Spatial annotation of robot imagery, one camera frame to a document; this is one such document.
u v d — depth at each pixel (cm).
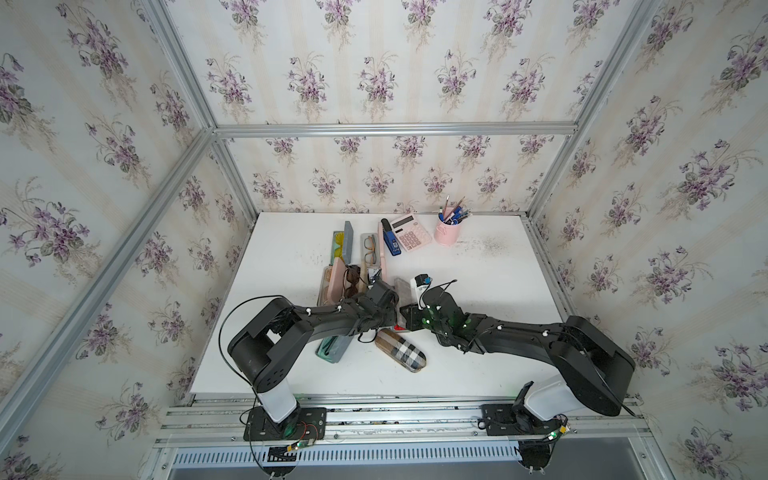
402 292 90
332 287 90
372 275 100
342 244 104
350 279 98
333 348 79
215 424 75
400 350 82
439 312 66
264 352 45
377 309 72
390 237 110
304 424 72
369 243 111
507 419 73
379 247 101
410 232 112
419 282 78
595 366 44
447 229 105
